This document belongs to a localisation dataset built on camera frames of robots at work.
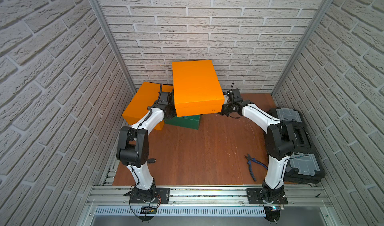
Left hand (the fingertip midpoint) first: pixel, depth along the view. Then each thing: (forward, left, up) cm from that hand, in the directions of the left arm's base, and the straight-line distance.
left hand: (182, 107), depth 94 cm
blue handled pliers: (-30, -41, -12) cm, 52 cm away
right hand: (-2, -20, +1) cm, 20 cm away
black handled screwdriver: (-30, +17, -12) cm, 37 cm away
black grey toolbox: (-39, -58, +5) cm, 70 cm away
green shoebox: (-10, -6, -2) cm, 12 cm away
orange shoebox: (-5, -9, +21) cm, 23 cm away
